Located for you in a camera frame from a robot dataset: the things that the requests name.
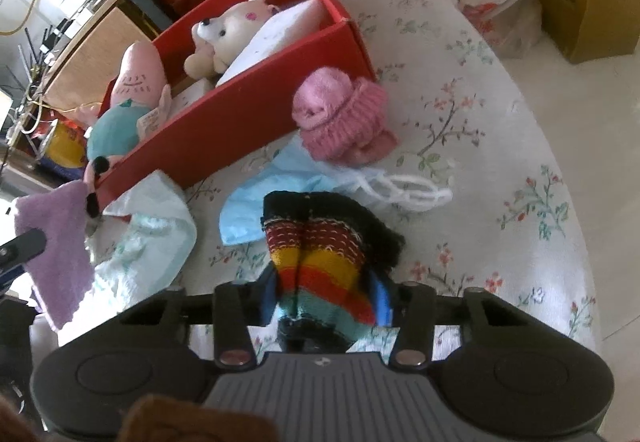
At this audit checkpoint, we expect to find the red cardboard box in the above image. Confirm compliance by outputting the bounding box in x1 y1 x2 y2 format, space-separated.
92 0 378 218

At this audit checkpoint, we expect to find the white teddy bear plush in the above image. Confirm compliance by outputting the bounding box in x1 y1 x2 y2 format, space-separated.
184 0 281 80

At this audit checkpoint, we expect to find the pink plush doll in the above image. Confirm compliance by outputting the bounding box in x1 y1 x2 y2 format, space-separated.
80 42 173 220

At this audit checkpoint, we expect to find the black antenna router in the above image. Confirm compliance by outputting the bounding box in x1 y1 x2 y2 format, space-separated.
17 19 76 69

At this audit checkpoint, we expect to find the floral tablecloth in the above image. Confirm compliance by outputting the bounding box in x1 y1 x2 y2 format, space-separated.
30 0 598 373

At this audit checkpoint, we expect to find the brown fuzzy cloth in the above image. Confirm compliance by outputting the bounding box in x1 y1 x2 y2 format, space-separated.
120 394 278 442

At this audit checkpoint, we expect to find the purple cloth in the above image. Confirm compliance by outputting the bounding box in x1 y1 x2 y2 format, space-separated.
14 179 101 332

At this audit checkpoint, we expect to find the yellow cable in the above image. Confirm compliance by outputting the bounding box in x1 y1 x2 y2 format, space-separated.
0 0 41 36

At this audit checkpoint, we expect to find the pale green towel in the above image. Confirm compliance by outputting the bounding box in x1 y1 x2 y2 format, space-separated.
92 169 198 318

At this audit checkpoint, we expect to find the pink knitted hat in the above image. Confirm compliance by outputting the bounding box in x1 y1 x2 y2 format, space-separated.
292 67 401 165

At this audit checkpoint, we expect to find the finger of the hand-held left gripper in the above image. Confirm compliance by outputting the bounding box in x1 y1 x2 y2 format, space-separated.
0 228 48 293

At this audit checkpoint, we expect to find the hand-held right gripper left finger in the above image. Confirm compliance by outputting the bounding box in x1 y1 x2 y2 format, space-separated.
120 268 281 369

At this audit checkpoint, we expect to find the striped knitted sock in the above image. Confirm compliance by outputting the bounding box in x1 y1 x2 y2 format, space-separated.
261 191 406 340

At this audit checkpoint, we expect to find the white soft cushion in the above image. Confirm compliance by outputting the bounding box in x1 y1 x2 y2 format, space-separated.
215 0 337 88

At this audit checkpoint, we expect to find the light blue face mask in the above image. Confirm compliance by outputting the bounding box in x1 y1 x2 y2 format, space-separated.
219 142 453 247

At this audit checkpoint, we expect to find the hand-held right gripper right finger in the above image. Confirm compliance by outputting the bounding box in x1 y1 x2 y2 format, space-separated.
370 272 533 369

